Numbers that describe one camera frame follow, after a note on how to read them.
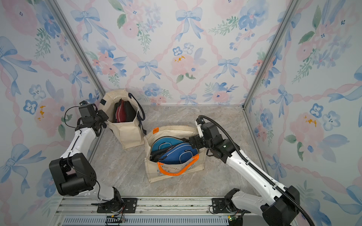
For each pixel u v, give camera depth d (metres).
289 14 0.71
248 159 0.47
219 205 0.73
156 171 0.72
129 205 0.74
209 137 0.54
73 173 0.44
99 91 1.07
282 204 0.38
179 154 0.76
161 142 0.82
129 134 0.87
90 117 0.65
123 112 0.94
